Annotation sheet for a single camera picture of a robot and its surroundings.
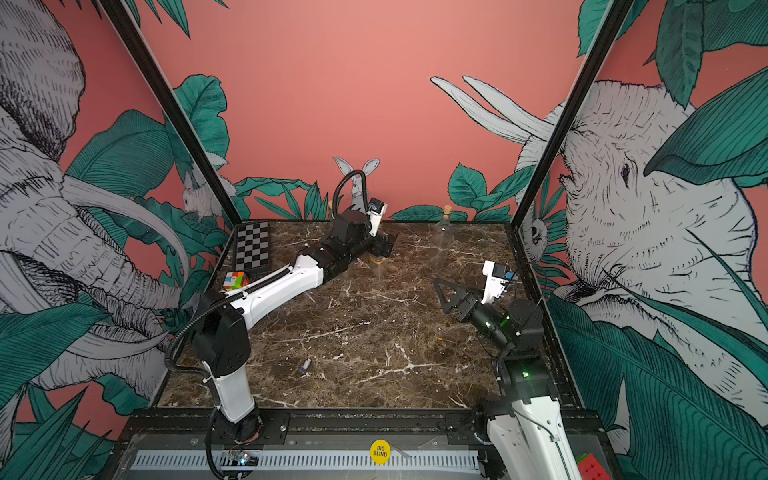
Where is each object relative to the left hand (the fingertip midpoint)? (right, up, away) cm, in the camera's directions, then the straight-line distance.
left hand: (387, 223), depth 83 cm
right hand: (+12, -15, -17) cm, 26 cm away
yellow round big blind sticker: (-2, -56, -13) cm, 58 cm away
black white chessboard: (-50, -6, +24) cm, 56 cm away
